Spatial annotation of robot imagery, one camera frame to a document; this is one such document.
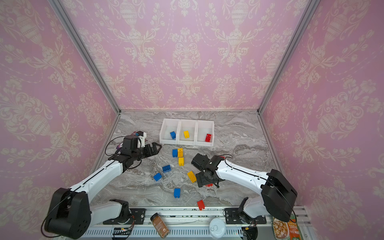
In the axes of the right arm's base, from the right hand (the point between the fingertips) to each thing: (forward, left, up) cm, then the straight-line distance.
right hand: (208, 180), depth 81 cm
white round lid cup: (-22, -2, +1) cm, 22 cm away
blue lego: (+33, +21, -1) cm, 39 cm away
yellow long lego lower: (+4, +9, -5) cm, 11 cm away
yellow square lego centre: (+13, +15, -2) cm, 20 cm away
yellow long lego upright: (+19, +16, -2) cm, 25 cm away
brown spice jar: (-19, +25, 0) cm, 31 cm away
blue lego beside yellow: (+19, +20, -2) cm, 27 cm away
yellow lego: (+33, +12, -2) cm, 36 cm away
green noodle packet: (-24, -34, -5) cm, 42 cm away
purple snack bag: (+27, +57, -3) cm, 63 cm away
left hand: (+18, +29, +7) cm, 34 cm away
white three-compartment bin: (+33, +4, +3) cm, 33 cm away
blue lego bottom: (-4, +17, -4) cm, 19 cm away
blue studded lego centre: (+9, +24, -3) cm, 26 cm away
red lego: (-1, -1, -4) cm, 4 cm away
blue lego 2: (+5, +29, -4) cm, 30 cm away
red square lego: (0, -4, +27) cm, 27 cm away
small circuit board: (-20, +45, -7) cm, 49 cm away
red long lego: (+30, -3, -3) cm, 30 cm away
